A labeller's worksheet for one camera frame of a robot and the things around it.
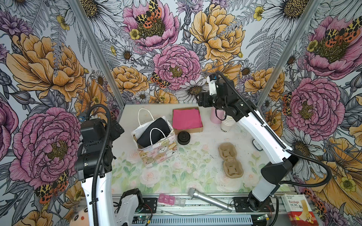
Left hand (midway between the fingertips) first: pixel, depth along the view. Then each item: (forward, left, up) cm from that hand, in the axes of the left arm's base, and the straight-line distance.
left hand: (108, 133), depth 63 cm
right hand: (+19, -42, +3) cm, 46 cm away
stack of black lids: (+16, -33, -30) cm, 48 cm away
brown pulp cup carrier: (-4, -62, -31) cm, 70 cm away
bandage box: (-26, -89, -30) cm, 98 cm away
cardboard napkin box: (+21, -38, -29) cm, 53 cm away
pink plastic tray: (-20, -26, -32) cm, 46 cm away
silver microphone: (-18, -38, -29) cm, 51 cm away
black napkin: (+5, -12, -15) cm, 19 cm away
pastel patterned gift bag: (+3, -22, -21) cm, 31 cm away
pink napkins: (+35, -35, -33) cm, 60 cm away
